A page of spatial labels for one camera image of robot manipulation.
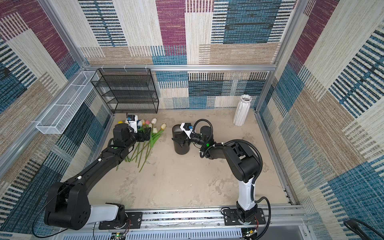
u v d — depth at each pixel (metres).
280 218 0.74
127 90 1.09
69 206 0.41
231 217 0.73
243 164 0.52
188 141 0.80
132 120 0.74
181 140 0.79
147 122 1.09
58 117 0.72
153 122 1.09
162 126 1.08
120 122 1.05
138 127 0.76
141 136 0.77
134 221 0.73
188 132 0.77
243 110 0.98
